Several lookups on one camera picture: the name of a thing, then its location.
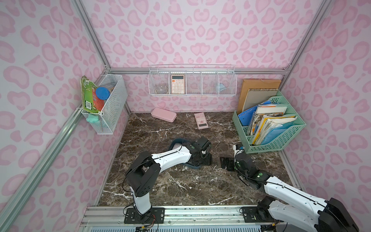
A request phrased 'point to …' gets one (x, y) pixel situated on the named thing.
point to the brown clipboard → (255, 84)
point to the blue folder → (245, 116)
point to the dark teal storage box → (196, 160)
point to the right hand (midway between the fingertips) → (225, 158)
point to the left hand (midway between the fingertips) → (209, 159)
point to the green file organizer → (276, 140)
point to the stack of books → (266, 120)
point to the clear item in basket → (161, 90)
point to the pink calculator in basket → (178, 84)
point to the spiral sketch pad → (255, 96)
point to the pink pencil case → (163, 114)
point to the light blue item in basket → (221, 87)
